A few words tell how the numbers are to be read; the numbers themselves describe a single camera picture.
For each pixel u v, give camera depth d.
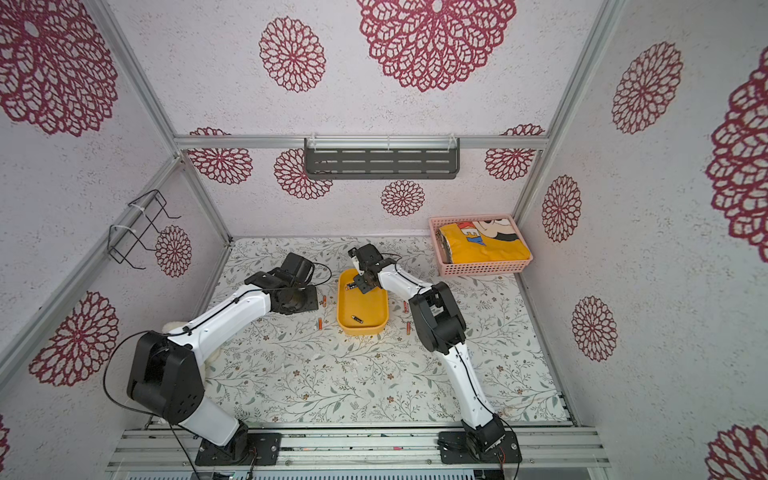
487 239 1.11
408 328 0.95
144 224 0.80
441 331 0.64
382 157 0.94
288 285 0.64
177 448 0.75
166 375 0.44
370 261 0.85
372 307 0.99
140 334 0.46
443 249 1.13
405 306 1.00
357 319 0.97
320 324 0.97
